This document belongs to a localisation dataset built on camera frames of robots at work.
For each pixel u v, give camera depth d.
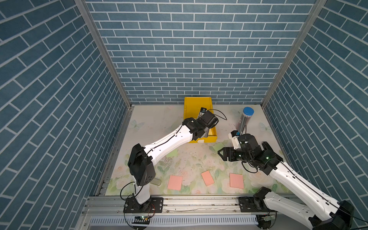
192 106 0.91
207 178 0.83
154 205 0.73
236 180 0.83
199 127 0.54
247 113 0.91
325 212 0.40
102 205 0.74
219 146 0.98
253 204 0.67
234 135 0.68
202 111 0.71
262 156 0.54
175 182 0.81
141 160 0.45
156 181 0.79
